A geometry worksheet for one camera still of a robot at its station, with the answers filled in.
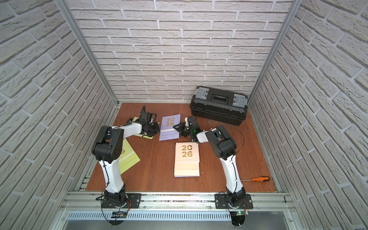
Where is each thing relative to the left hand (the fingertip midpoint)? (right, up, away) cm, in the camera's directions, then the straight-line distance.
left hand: (163, 127), depth 102 cm
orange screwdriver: (+62, -28, -22) cm, 71 cm away
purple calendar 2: (+17, -27, -21) cm, 38 cm away
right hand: (+9, 0, -2) cm, 9 cm away
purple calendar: (+3, -3, -2) cm, 5 cm away
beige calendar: (+18, -19, -17) cm, 31 cm away
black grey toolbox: (+46, +15, -7) cm, 48 cm away
